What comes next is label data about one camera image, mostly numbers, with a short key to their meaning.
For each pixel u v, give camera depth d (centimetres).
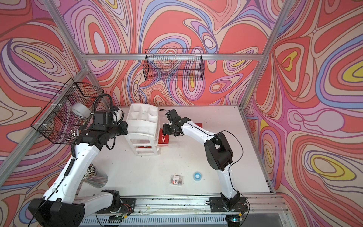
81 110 74
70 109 78
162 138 91
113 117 59
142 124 84
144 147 95
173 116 74
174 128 80
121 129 67
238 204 69
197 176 83
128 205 72
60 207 36
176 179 80
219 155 51
